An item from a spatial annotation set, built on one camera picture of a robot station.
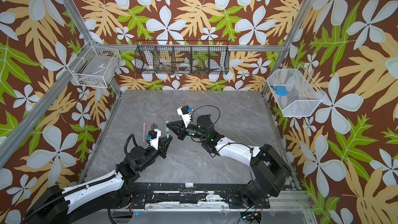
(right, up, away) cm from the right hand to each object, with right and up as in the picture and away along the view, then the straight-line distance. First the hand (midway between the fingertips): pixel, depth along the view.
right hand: (167, 126), depth 71 cm
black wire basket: (+4, +41, +27) cm, 49 cm away
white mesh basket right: (+68, +15, +7) cm, 70 cm away
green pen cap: (0, -1, +1) cm, 1 cm away
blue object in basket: (+61, +18, +15) cm, 66 cm away
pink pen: (-20, -6, +28) cm, 35 cm away
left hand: (0, -5, +6) cm, 8 cm away
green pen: (0, -4, +3) cm, 5 cm away
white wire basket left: (-43, +32, +15) cm, 55 cm away
